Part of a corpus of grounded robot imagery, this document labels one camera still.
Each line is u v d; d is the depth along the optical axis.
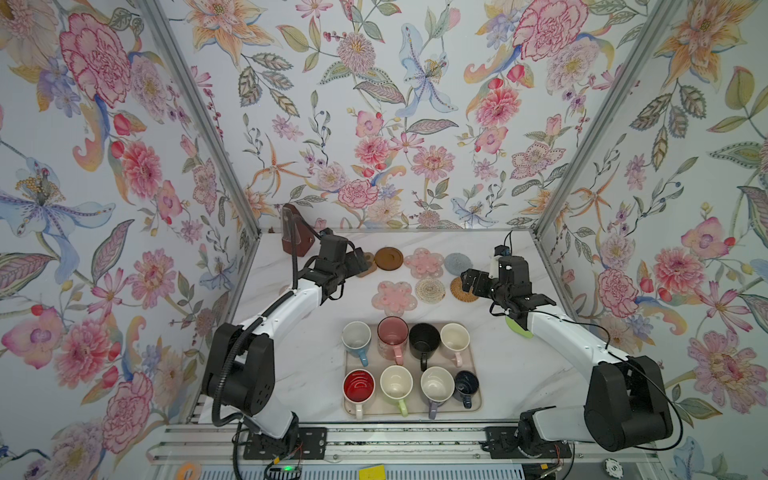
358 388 0.81
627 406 0.42
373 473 0.68
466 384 0.82
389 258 1.13
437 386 0.82
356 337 0.88
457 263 1.10
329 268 0.68
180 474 0.70
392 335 0.88
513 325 0.66
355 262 0.81
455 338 0.86
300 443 0.72
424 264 1.11
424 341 0.88
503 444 0.73
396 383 0.81
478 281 0.79
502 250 0.76
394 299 1.01
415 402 0.80
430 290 1.04
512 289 0.68
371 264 1.10
